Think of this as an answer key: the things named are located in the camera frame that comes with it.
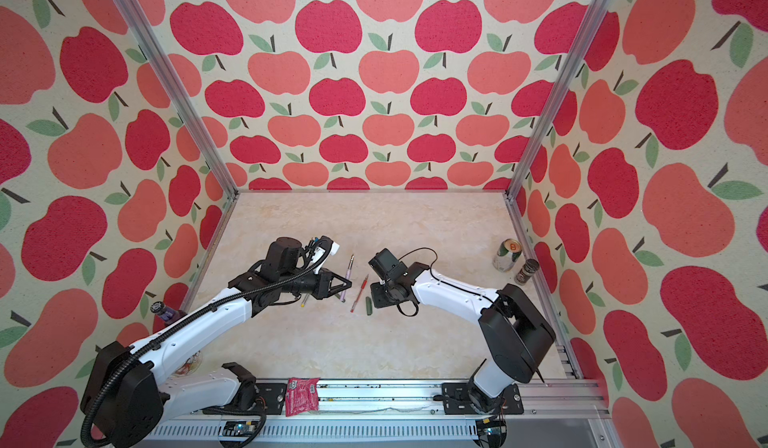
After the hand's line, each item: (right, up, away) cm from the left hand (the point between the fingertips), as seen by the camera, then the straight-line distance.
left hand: (352, 287), depth 75 cm
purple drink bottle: (-45, -6, -4) cm, 45 cm away
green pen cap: (+4, -10, +15) cm, 19 cm away
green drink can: (+46, +6, +16) cm, 49 cm away
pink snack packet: (-13, -27, -2) cm, 30 cm away
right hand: (+8, -5, +12) cm, 15 cm away
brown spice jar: (+51, +1, +15) cm, 53 cm away
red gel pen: (+2, -4, +20) cm, 20 cm away
